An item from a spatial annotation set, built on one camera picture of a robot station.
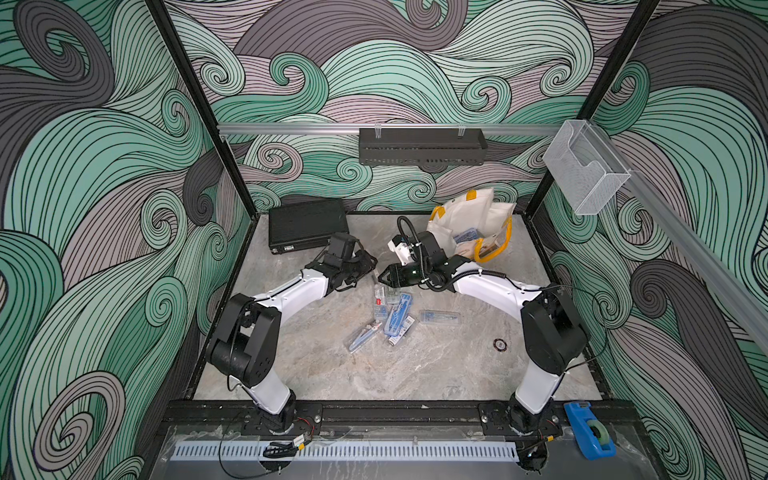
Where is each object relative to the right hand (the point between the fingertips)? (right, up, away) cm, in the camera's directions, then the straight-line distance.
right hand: (379, 280), depth 85 cm
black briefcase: (-29, +17, +27) cm, 44 cm away
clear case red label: (0, -8, +7) cm, 11 cm away
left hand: (-1, +6, +4) cm, 7 cm away
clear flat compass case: (+19, -12, +5) cm, 23 cm away
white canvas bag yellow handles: (+37, +17, +27) cm, 49 cm away
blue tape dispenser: (+49, -33, -18) cm, 62 cm away
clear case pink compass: (+35, +10, +7) cm, 37 cm away
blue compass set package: (+6, -12, +5) cm, 14 cm away
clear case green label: (+5, -6, +9) cm, 12 cm away
